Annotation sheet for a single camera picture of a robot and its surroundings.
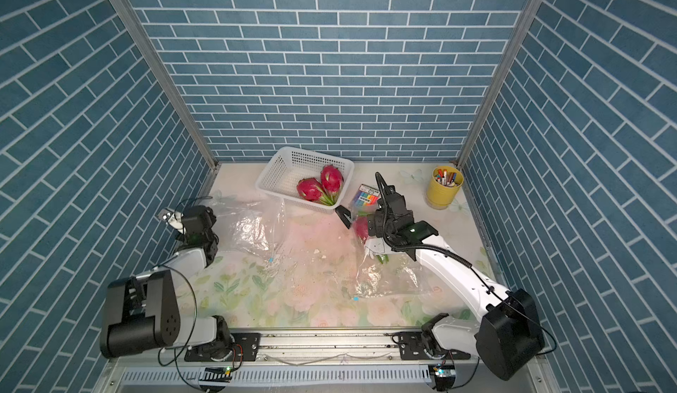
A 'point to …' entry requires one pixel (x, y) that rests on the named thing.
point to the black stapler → (345, 215)
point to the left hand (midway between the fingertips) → (200, 213)
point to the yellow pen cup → (444, 186)
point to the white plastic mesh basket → (281, 178)
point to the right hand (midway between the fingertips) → (387, 217)
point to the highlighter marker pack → (367, 196)
